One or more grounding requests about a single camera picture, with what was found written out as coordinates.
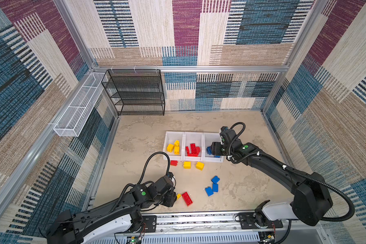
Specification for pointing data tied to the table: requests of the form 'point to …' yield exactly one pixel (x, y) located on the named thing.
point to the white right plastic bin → (208, 139)
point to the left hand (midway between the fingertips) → (174, 198)
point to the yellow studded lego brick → (177, 143)
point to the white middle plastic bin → (196, 138)
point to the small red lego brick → (174, 163)
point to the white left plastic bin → (170, 138)
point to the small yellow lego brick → (178, 195)
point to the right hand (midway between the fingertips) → (218, 149)
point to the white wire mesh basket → (70, 123)
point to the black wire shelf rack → (135, 92)
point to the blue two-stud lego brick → (209, 150)
